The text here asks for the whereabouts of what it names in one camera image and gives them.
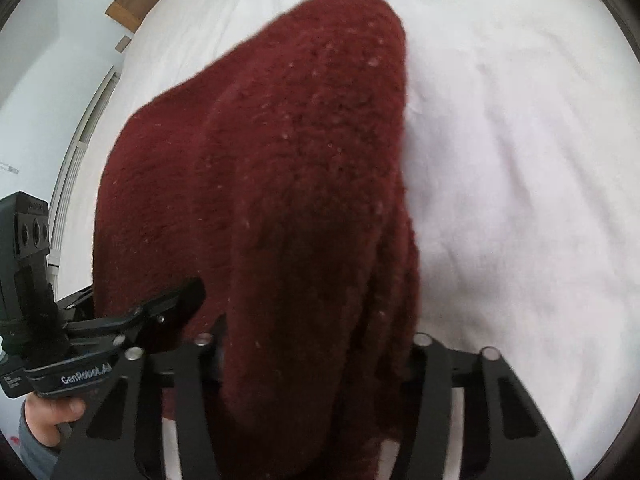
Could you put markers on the beige wall switch plate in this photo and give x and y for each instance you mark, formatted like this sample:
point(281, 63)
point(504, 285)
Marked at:
point(123, 43)

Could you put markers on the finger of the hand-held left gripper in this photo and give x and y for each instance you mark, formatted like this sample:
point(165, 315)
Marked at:
point(165, 310)
point(75, 305)

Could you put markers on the dark red knitted sweater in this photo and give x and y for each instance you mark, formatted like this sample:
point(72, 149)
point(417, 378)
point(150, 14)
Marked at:
point(275, 185)

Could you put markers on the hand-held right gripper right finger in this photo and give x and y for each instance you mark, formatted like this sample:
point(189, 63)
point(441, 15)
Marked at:
point(430, 385)

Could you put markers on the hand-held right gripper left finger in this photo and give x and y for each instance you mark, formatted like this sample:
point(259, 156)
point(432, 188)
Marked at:
point(192, 390)

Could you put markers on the white wall fixture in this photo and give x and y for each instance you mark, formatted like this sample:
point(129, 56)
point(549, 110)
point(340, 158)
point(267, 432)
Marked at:
point(10, 167)

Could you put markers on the person's left forearm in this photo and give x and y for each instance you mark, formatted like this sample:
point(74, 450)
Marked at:
point(35, 460)

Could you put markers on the bed with white sheet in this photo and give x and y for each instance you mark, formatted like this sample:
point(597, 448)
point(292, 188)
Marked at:
point(500, 160)

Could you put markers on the wooden headboard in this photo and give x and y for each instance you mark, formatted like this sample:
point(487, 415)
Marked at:
point(132, 7)

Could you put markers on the person's left hand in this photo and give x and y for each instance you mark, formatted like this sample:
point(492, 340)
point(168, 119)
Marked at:
point(47, 422)

